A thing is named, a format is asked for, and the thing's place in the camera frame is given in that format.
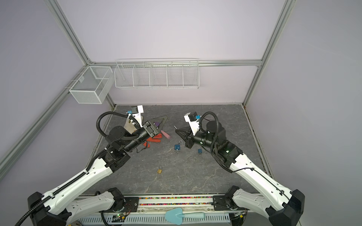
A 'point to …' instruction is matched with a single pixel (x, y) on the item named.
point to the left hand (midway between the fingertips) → (167, 120)
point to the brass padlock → (160, 170)
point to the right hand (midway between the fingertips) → (176, 131)
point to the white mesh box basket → (93, 86)
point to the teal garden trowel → (176, 216)
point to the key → (176, 152)
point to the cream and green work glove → (129, 126)
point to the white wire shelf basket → (160, 74)
